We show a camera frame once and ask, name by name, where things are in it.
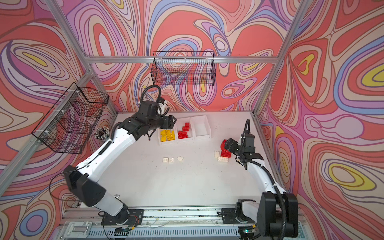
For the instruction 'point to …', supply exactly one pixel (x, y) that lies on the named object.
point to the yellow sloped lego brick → (163, 138)
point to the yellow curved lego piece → (172, 137)
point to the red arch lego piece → (223, 145)
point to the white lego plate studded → (171, 160)
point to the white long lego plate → (221, 159)
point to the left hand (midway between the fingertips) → (171, 118)
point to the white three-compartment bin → (199, 129)
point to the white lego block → (216, 154)
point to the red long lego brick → (183, 137)
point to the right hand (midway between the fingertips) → (231, 147)
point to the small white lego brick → (179, 158)
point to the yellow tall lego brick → (164, 132)
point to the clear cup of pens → (102, 133)
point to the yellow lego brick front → (170, 132)
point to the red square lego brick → (182, 133)
